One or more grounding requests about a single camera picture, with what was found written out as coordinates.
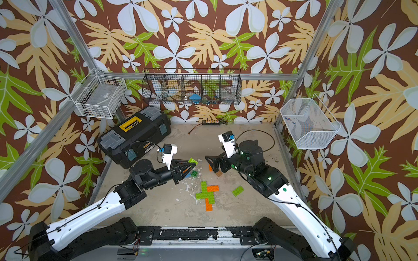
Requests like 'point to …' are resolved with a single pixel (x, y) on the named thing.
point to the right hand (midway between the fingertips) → (212, 152)
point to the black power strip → (208, 122)
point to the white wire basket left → (99, 96)
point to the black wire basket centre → (203, 86)
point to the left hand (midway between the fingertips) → (194, 162)
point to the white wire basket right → (309, 124)
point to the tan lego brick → (219, 173)
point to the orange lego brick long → (209, 206)
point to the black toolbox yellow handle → (135, 137)
